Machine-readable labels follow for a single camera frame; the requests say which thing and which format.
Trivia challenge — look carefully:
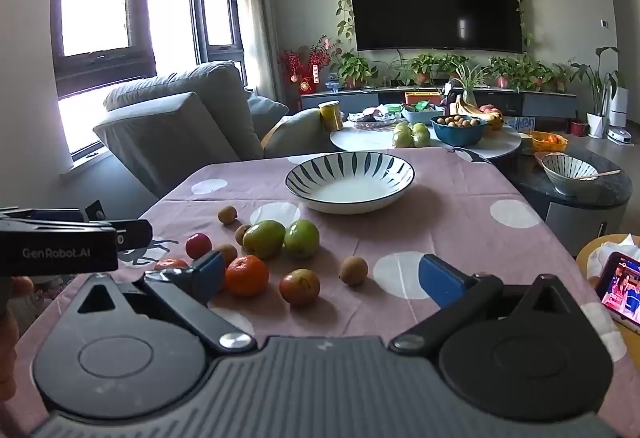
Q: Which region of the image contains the dark round table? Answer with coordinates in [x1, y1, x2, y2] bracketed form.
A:
[510, 145, 633, 259]

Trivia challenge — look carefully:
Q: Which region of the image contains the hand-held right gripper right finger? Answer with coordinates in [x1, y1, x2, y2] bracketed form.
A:
[389, 254, 583, 354]

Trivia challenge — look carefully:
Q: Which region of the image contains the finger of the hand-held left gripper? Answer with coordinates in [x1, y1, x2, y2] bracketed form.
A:
[116, 219, 154, 250]

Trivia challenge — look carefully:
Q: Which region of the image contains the blue patterned box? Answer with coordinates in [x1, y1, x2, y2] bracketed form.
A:
[502, 116, 537, 134]

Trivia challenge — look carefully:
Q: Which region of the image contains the potted green plant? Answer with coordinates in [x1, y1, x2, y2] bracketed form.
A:
[405, 54, 468, 86]
[487, 55, 553, 91]
[337, 53, 378, 90]
[550, 63, 573, 93]

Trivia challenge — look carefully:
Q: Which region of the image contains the yellow round stool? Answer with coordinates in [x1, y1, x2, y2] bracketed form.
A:
[575, 233, 640, 369]

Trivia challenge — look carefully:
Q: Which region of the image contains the green apple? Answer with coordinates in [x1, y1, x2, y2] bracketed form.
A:
[242, 220, 287, 260]
[284, 219, 321, 260]

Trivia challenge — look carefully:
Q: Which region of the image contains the grey-blue cushion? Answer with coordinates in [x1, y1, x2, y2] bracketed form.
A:
[247, 90, 290, 139]

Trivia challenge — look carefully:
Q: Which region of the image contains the striped white ceramic plate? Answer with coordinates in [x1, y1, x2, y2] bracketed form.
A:
[285, 151, 416, 215]

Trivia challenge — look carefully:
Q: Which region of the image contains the spider plant in vase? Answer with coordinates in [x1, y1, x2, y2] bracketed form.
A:
[450, 63, 493, 106]

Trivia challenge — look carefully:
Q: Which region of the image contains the smartphone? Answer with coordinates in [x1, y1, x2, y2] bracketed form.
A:
[595, 251, 640, 334]

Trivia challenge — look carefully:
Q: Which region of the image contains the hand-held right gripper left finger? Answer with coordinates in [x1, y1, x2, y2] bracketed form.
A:
[75, 250, 257, 354]

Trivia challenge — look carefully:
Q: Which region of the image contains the grey television cabinet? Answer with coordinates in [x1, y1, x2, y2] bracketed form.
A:
[299, 85, 578, 119]

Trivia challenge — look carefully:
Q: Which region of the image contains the white tissue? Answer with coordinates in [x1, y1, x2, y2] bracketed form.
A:
[587, 238, 640, 279]

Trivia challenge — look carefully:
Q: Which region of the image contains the glass dish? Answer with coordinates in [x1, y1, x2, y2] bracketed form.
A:
[348, 110, 398, 131]

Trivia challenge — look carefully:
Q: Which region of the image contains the red-orange fruit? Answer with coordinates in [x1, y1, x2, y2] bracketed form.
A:
[279, 269, 321, 307]

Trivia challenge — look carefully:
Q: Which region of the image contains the pack of green apples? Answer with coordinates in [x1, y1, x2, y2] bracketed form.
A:
[391, 120, 432, 149]

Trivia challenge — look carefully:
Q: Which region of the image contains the yellow can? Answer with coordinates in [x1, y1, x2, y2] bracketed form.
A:
[318, 100, 344, 133]

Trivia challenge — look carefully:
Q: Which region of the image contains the tall plant in white pot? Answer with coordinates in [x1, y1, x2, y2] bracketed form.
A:
[570, 47, 621, 139]

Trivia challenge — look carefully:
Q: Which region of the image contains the teal basket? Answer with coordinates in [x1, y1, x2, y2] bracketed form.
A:
[400, 104, 446, 125]

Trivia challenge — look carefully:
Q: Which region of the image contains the beige curtain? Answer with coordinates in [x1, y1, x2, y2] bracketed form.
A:
[232, 0, 286, 104]

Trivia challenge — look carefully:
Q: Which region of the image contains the bunch of bananas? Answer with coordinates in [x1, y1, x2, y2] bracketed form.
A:
[450, 94, 503, 129]

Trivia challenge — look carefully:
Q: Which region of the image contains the dark red fruit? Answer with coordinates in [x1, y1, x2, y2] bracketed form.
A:
[185, 233, 213, 260]

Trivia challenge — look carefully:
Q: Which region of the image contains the pink dotted tablecloth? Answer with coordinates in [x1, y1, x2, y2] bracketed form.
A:
[12, 145, 640, 438]

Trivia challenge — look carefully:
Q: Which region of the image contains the grey sofa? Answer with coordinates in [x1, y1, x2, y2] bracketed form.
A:
[92, 60, 331, 199]

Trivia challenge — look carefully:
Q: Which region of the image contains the orange basket of tangerines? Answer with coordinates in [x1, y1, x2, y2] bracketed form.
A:
[530, 131, 569, 154]

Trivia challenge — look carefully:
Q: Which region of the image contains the orange box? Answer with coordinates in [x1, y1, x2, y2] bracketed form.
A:
[404, 91, 442, 106]

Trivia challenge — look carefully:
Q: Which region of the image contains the blue bowl of longans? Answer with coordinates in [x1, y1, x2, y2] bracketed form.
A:
[431, 114, 489, 147]

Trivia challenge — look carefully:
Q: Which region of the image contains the large orange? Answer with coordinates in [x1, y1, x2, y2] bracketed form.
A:
[225, 255, 270, 297]

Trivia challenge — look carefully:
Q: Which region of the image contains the white round table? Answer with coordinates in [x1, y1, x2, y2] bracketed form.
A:
[330, 115, 522, 161]

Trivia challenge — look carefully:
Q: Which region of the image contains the small striped bowl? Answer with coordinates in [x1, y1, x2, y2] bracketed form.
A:
[541, 153, 598, 196]

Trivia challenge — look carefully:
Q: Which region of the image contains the red decorative plant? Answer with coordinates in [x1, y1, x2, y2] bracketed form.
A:
[277, 38, 341, 94]

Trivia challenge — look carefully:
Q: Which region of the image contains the black wall television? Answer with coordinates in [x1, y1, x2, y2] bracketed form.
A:
[348, 0, 523, 54]

